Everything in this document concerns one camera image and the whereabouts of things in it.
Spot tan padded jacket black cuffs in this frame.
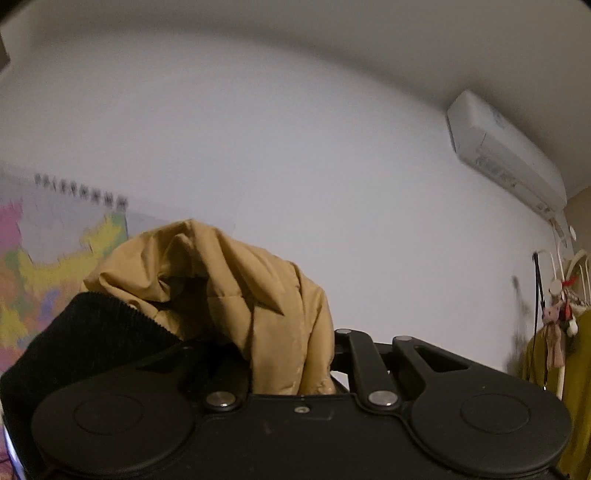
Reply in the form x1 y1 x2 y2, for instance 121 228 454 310
1 220 335 411

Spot pink plush toy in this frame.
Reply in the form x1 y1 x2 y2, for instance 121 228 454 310
542 301 566 370

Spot mustard yellow hanging garment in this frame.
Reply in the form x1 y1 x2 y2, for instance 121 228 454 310
518 310 590 479

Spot white coat rack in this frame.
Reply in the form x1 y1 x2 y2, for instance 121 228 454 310
532 218 590 399

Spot white wall air conditioner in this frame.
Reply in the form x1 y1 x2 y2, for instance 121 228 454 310
447 90 567 219

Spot colourful wall map poster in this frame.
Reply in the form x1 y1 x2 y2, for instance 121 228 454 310
0 162 233 375

